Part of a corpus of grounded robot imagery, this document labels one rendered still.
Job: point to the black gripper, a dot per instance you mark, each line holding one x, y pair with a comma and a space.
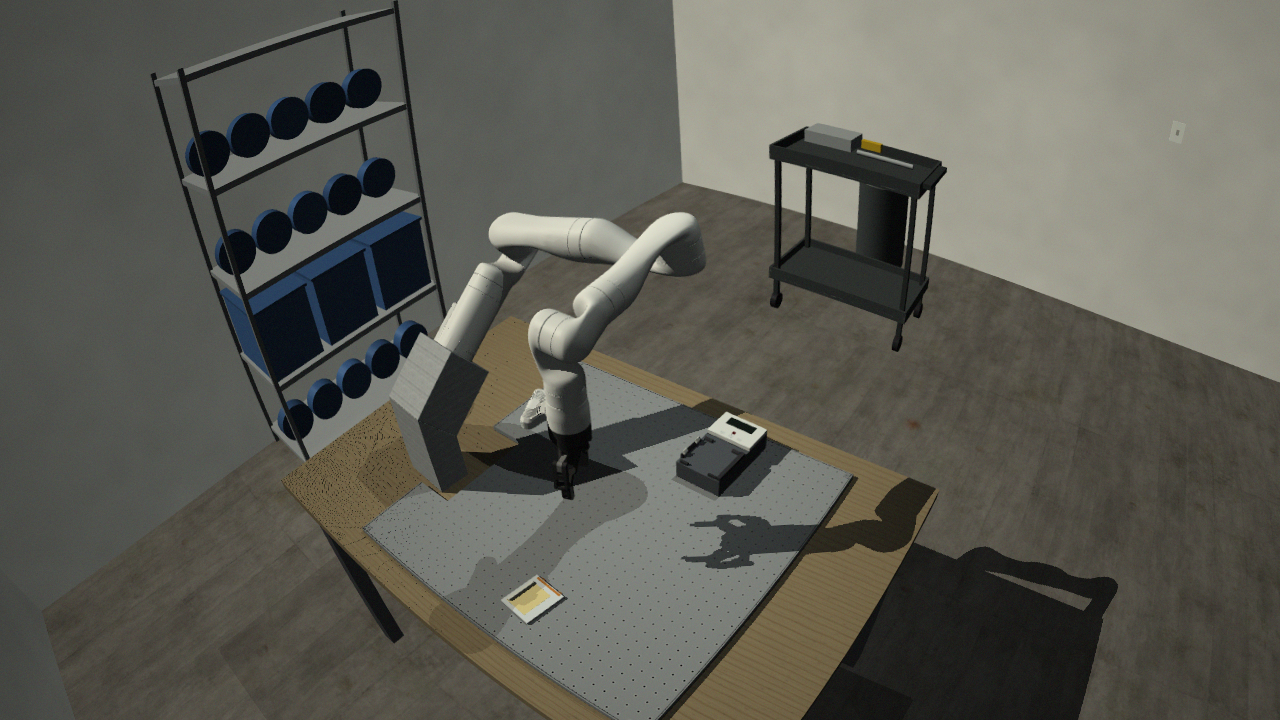
567, 451

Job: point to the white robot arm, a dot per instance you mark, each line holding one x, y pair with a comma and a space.
567, 340

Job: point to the black dock with white console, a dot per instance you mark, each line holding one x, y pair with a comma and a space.
710, 463

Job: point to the grey flat work mat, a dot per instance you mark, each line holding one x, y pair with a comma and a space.
657, 574

